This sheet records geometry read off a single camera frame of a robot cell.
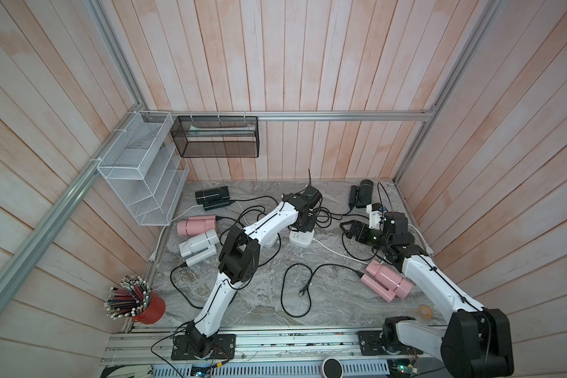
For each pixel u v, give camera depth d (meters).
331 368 0.65
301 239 0.97
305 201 0.73
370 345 0.73
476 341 0.40
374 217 0.76
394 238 0.65
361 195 1.11
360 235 0.74
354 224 0.75
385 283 0.82
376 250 0.74
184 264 0.90
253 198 1.12
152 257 0.97
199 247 0.91
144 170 0.71
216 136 1.07
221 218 1.05
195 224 0.97
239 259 0.57
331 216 0.98
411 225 1.04
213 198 1.09
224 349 0.73
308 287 0.86
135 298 0.73
